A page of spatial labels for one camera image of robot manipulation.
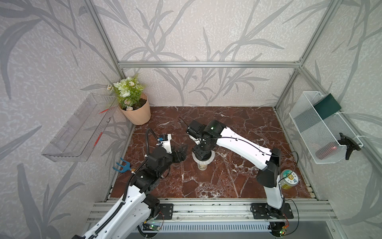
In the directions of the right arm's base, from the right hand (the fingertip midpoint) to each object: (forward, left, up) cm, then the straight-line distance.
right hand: (200, 150), depth 77 cm
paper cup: (-4, -1, -13) cm, 14 cm away
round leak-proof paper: (-6, -2, -1) cm, 6 cm away
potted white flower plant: (+33, +44, +6) cm, 56 cm away
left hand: (+1, +9, +3) cm, 10 cm away
